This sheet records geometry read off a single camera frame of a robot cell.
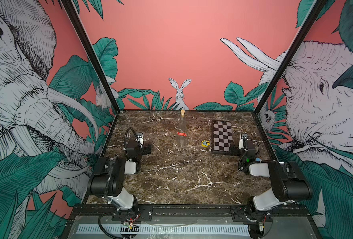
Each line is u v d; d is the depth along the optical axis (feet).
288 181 1.52
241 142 2.75
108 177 1.42
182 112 2.46
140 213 2.40
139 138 2.65
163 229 2.30
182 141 3.24
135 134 2.63
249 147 2.36
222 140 3.31
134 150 2.36
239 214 2.40
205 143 3.31
